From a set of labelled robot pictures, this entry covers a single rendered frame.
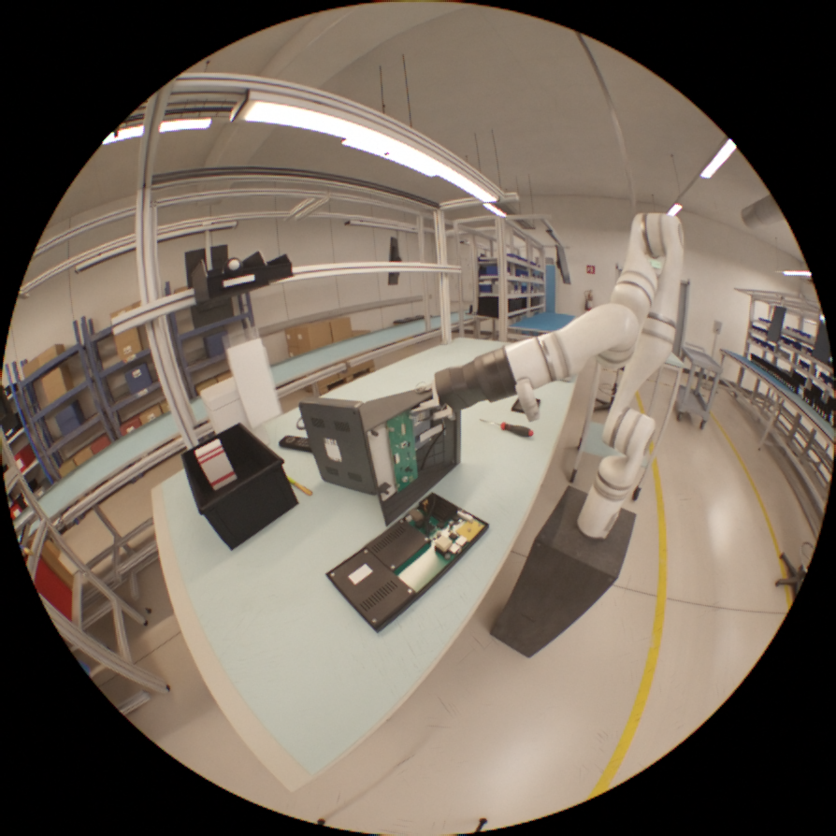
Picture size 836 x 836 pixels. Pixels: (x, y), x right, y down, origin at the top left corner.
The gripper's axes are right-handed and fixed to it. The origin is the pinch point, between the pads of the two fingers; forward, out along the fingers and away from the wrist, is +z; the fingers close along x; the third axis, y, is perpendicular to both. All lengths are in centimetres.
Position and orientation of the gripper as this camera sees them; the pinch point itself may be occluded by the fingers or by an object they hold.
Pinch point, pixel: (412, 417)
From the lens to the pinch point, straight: 44.7
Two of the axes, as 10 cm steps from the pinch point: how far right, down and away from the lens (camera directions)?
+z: -8.6, 2.7, 4.4
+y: -0.6, -9.0, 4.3
